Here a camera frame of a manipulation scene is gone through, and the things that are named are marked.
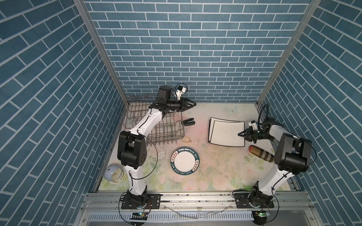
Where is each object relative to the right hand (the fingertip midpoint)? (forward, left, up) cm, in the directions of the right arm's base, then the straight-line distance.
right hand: (241, 135), depth 93 cm
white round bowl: (-31, +74, +1) cm, 80 cm away
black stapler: (+11, +37, -3) cm, 39 cm away
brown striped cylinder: (-10, -12, -3) cm, 16 cm away
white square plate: (+12, +19, -3) cm, 23 cm away
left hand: (+4, +31, +22) cm, 38 cm away
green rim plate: (-19, +36, -3) cm, 41 cm away
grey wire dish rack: (+6, +50, -7) cm, 50 cm away
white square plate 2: (+3, +9, -2) cm, 10 cm away
